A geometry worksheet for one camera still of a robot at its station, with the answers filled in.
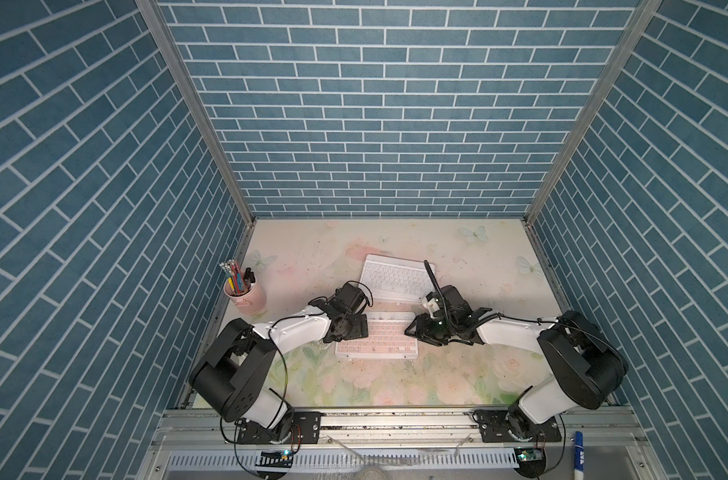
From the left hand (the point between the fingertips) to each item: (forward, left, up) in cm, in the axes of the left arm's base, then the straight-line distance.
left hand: (362, 334), depth 89 cm
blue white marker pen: (-30, -52, +2) cm, 60 cm away
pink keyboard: (-1, -7, 0) cm, 7 cm away
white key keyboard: (+18, -10, +3) cm, 21 cm away
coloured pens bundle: (+11, +37, +11) cm, 40 cm away
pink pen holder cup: (+7, +34, +6) cm, 35 cm away
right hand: (-1, -14, +2) cm, 14 cm away
